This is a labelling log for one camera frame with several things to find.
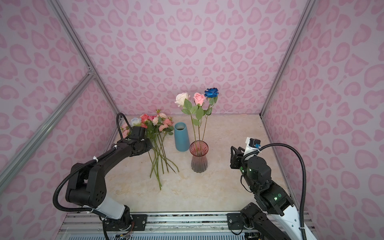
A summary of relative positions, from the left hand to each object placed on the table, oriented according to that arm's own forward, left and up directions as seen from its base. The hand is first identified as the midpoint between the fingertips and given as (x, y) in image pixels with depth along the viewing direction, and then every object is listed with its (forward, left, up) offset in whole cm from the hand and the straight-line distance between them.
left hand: (150, 144), depth 93 cm
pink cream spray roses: (+15, 0, -5) cm, 16 cm away
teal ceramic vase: (+1, -20, +6) cm, 21 cm away
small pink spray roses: (+16, +22, -6) cm, 28 cm away
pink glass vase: (-10, -30, -3) cm, 32 cm away
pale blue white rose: (+14, +11, +5) cm, 18 cm away
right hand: (-17, -45, +21) cm, 53 cm away
